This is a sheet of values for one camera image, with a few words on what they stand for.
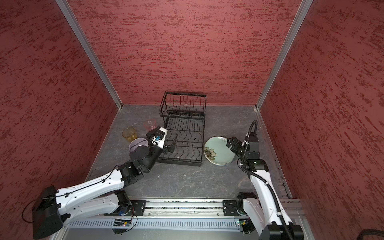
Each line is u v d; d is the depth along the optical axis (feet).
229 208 2.43
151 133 2.11
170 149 2.15
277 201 1.45
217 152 3.02
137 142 2.89
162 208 2.48
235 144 2.38
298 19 2.45
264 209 1.45
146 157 1.71
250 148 1.97
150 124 3.41
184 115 4.30
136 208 2.43
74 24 2.50
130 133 3.28
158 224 2.54
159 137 1.88
